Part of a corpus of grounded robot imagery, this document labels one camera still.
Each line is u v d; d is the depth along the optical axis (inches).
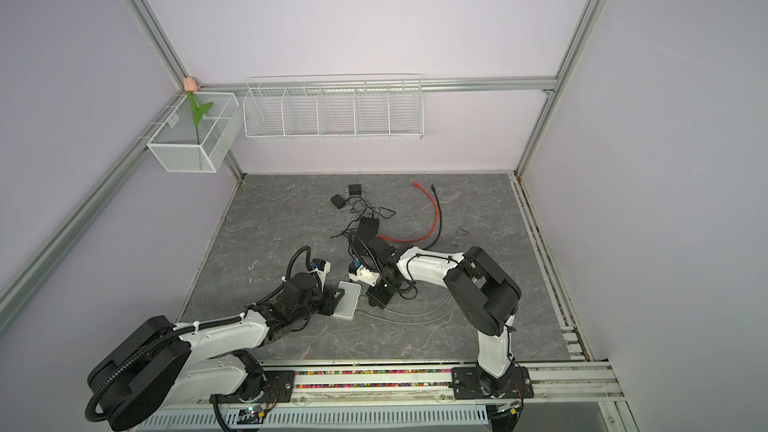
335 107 39.0
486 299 19.0
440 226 41.4
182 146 30.4
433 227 41.4
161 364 16.7
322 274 31.5
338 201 44.0
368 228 41.1
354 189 45.7
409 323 33.3
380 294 31.1
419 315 33.5
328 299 30.3
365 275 32.0
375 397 29.0
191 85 35.2
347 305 33.5
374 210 42.6
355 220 41.8
